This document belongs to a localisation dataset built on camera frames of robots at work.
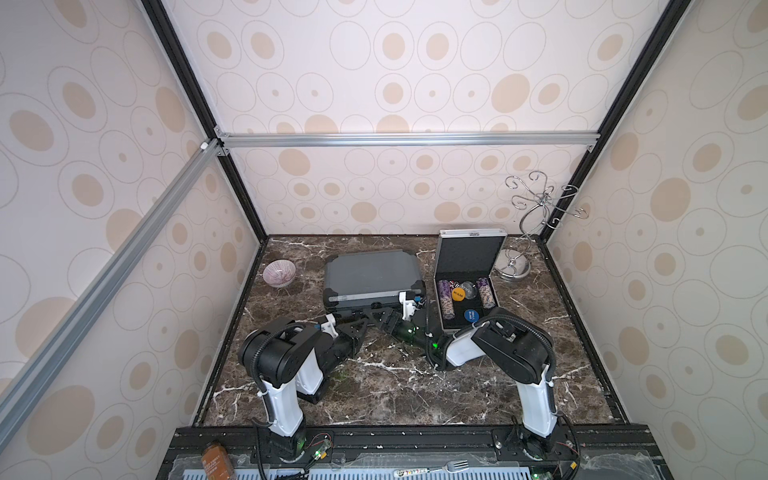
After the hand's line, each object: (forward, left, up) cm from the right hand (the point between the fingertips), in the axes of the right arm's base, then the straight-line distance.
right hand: (382, 314), depth 89 cm
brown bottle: (-39, +35, -4) cm, 53 cm away
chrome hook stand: (+26, -46, +20) cm, 57 cm away
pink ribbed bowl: (+18, +38, -4) cm, 42 cm away
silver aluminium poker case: (+19, -26, +3) cm, 32 cm away
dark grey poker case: (+13, +5, +1) cm, 14 cm away
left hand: (-3, +1, +1) cm, 4 cm away
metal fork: (-36, -18, -8) cm, 41 cm away
